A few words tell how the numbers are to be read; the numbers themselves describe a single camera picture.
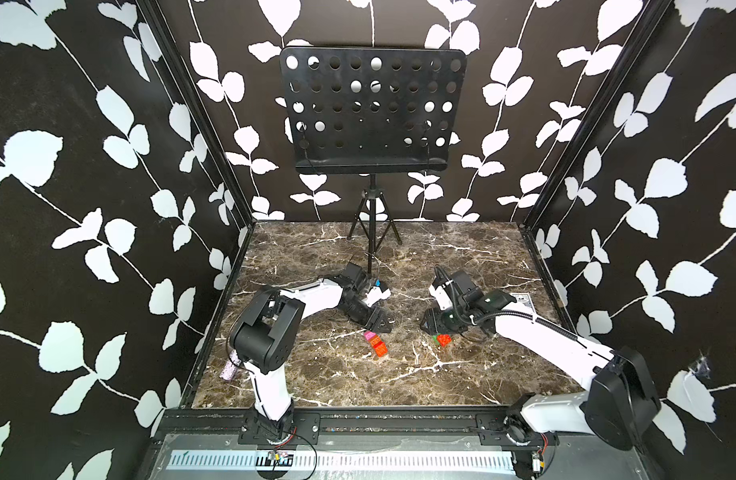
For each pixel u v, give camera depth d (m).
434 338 0.89
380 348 0.86
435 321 0.72
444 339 0.86
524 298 0.98
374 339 0.87
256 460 0.73
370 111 0.66
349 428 0.75
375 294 0.85
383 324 0.88
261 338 0.49
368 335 0.88
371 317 0.80
